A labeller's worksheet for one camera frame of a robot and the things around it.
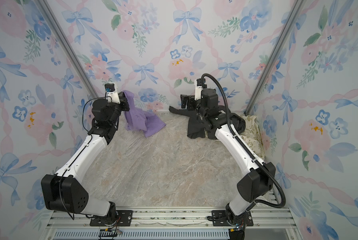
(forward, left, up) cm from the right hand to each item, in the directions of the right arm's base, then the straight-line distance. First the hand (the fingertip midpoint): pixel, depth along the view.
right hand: (190, 93), depth 75 cm
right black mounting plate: (-46, -16, -39) cm, 62 cm away
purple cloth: (-3, +29, -16) cm, 34 cm away
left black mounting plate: (-49, +32, -39) cm, 70 cm away
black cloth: (+12, -8, -37) cm, 40 cm away
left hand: (0, +33, +2) cm, 33 cm away
